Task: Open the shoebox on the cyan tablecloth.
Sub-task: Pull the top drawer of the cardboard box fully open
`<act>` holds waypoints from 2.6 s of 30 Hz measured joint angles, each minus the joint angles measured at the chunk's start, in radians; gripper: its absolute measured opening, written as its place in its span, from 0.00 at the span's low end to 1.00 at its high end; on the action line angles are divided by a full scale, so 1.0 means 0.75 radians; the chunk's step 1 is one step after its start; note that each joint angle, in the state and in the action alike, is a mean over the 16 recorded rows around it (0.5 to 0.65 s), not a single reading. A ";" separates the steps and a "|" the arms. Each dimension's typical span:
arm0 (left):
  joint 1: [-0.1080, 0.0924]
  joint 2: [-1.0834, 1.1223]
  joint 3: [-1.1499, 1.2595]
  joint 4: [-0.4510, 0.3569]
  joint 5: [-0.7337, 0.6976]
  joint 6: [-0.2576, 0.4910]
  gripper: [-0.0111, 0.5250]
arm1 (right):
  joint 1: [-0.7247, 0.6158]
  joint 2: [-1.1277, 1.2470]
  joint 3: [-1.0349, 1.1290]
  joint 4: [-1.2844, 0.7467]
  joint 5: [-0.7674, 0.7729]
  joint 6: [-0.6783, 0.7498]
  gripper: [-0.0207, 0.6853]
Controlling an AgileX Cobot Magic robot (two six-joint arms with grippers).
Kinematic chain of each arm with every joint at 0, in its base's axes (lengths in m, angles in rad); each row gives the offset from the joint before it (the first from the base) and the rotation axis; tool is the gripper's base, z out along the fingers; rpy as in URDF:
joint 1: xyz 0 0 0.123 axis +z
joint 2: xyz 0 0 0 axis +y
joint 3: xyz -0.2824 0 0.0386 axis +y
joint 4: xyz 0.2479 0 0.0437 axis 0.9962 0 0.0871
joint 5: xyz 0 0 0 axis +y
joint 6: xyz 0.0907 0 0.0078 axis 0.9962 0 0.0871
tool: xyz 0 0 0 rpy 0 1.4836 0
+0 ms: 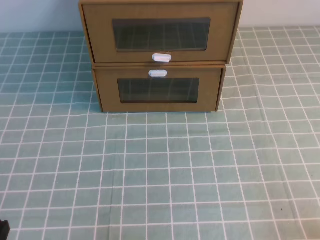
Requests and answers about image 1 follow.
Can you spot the black object at corner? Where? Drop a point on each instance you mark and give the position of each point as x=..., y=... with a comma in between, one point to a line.
x=4, y=229

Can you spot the cyan checkered tablecloth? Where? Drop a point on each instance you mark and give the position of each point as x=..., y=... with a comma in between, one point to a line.
x=250, y=171

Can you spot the brown cardboard shoebox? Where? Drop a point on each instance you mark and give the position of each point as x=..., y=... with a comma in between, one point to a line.
x=186, y=88
x=133, y=31

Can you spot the white drawer handle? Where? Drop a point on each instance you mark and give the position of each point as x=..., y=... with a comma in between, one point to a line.
x=161, y=58
x=157, y=73

